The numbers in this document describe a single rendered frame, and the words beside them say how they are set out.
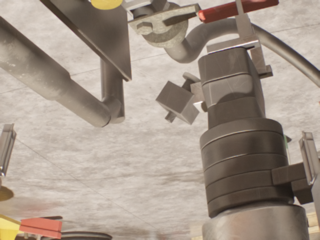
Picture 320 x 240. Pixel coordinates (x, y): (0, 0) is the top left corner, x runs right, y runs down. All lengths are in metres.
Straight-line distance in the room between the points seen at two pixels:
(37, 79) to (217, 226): 0.19
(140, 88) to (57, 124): 0.39
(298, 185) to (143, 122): 1.59
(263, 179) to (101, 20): 0.25
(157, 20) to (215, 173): 0.19
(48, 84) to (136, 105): 1.41
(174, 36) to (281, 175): 0.25
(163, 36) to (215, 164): 0.22
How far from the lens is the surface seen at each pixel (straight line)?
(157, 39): 0.60
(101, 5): 0.46
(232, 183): 0.41
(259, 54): 0.51
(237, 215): 0.39
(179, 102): 0.47
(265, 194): 0.41
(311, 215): 4.30
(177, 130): 2.07
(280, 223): 0.40
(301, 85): 1.87
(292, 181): 0.41
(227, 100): 0.44
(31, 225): 3.43
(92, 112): 0.50
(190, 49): 0.65
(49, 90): 0.44
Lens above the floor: 0.77
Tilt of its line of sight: 23 degrees down
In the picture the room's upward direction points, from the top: 174 degrees clockwise
